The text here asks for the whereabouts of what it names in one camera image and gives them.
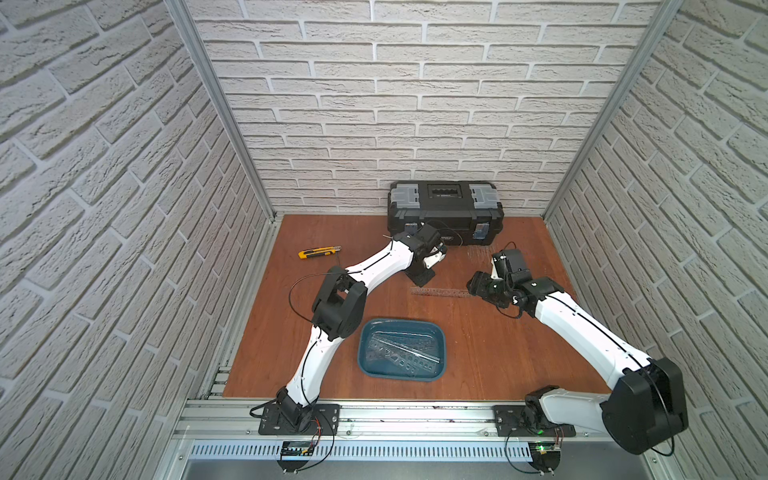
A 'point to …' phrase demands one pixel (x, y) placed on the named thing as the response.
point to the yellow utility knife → (318, 251)
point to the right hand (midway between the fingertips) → (478, 286)
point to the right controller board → (545, 455)
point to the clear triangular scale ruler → (424, 365)
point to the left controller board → (295, 448)
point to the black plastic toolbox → (465, 212)
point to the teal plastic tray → (423, 335)
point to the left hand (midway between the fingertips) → (425, 274)
